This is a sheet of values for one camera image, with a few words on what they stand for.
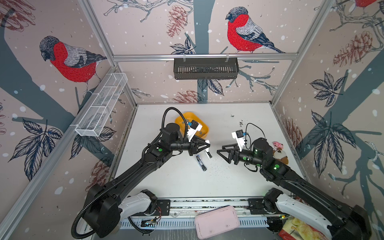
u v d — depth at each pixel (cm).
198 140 67
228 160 63
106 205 38
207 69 106
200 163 88
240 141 65
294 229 66
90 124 70
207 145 67
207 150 68
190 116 108
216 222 67
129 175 45
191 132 63
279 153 90
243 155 63
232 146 70
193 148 61
